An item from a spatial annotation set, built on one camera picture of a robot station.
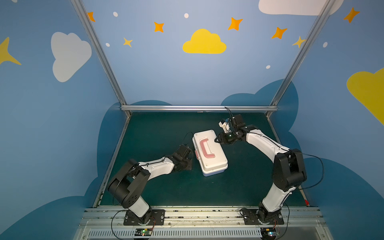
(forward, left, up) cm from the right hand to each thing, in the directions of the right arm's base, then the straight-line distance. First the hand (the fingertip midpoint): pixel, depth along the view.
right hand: (217, 139), depth 91 cm
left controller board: (-48, +36, -12) cm, 61 cm away
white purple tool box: (-13, +3, -2) cm, 13 cm away
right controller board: (-45, -24, -13) cm, 53 cm away
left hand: (-12, +15, -10) cm, 22 cm away
